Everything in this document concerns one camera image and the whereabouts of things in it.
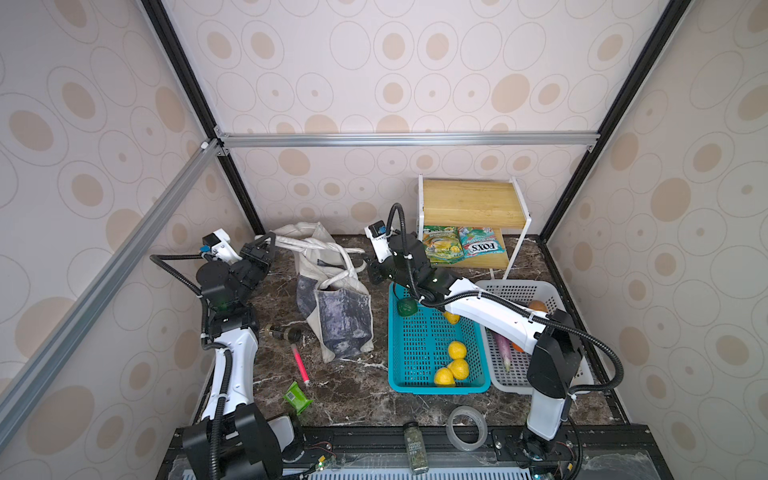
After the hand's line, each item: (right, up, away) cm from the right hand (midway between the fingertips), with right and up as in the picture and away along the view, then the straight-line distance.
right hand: (367, 253), depth 78 cm
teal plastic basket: (+14, -28, +12) cm, 34 cm away
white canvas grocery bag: (-10, -9, +1) cm, 14 cm away
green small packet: (-19, -39, +1) cm, 44 cm away
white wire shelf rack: (+30, +14, +5) cm, 33 cm away
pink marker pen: (-20, -32, +9) cm, 39 cm away
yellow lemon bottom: (+21, -33, +2) cm, 39 cm away
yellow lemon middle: (+25, -28, +8) cm, 38 cm away
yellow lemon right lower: (+25, -32, +3) cm, 40 cm away
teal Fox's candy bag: (+34, +4, +16) cm, 38 cm away
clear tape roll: (+28, -42, -4) cm, 51 cm away
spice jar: (+12, -46, -8) cm, 49 cm away
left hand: (-20, +5, -10) cm, 23 cm away
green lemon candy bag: (+22, +3, +14) cm, 26 cm away
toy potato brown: (+52, -16, +14) cm, 56 cm away
